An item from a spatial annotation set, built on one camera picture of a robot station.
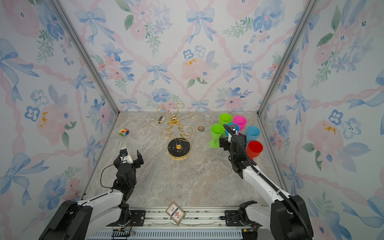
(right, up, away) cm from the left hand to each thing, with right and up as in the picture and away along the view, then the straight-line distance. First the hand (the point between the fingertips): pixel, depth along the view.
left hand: (129, 151), depth 84 cm
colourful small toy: (-13, +10, +22) cm, 28 cm away
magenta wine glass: (+66, +18, +11) cm, 70 cm away
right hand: (+57, +10, 0) cm, 58 cm away
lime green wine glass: (+57, +20, +15) cm, 62 cm away
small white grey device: (+12, +20, +29) cm, 38 cm away
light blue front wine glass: (+73, +10, +8) cm, 74 cm away
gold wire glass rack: (+27, +1, +13) cm, 30 cm away
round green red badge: (+42, +13, +26) cm, 51 cm away
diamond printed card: (+27, -29, -10) cm, 41 cm away
